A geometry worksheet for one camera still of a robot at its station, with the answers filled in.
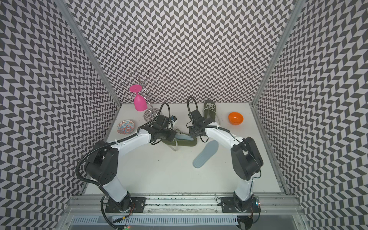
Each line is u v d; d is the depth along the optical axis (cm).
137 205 72
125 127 102
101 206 67
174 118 83
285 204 76
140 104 94
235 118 106
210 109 106
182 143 92
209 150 92
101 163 46
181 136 96
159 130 71
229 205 74
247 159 48
